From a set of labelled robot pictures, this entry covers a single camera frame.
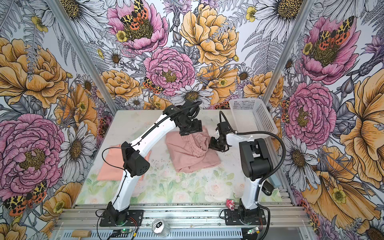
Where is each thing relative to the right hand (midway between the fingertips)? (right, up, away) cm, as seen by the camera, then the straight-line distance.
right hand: (213, 149), depth 97 cm
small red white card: (+6, -24, -21) cm, 32 cm away
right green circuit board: (+16, -34, -25) cm, 45 cm away
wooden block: (-64, -34, -27) cm, 77 cm away
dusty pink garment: (-14, -1, -4) cm, 15 cm away
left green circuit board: (-43, -34, -26) cm, 61 cm away
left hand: (-12, +11, -13) cm, 21 cm away
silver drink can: (-25, -25, -36) cm, 51 cm away
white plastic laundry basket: (+32, +24, +22) cm, 46 cm away
